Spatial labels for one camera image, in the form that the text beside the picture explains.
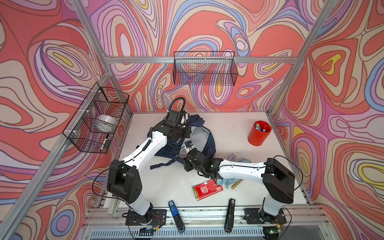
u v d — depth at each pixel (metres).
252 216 0.74
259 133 0.91
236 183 0.84
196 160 0.61
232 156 0.93
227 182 0.82
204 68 0.96
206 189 0.82
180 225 0.69
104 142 0.72
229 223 0.69
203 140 1.00
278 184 0.44
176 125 0.64
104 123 0.70
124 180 0.43
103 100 0.74
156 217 0.73
